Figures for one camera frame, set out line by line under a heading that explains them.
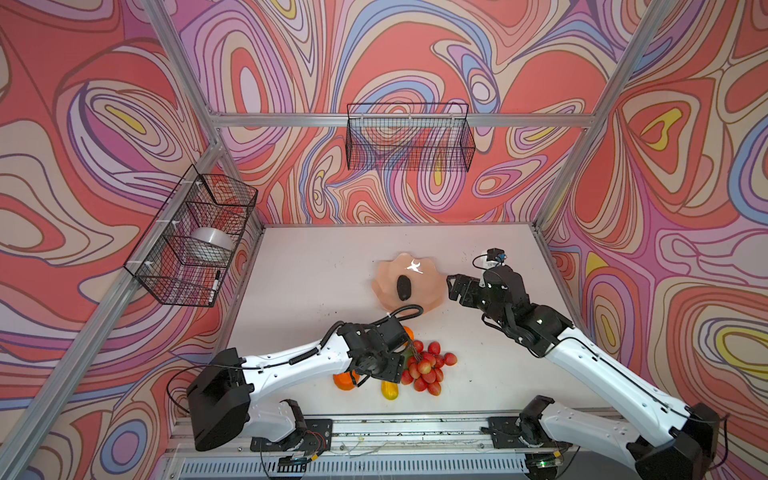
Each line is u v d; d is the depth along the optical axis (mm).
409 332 885
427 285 1015
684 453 367
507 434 720
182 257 738
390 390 767
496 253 650
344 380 789
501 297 536
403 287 974
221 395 401
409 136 967
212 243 711
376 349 602
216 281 721
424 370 753
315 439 722
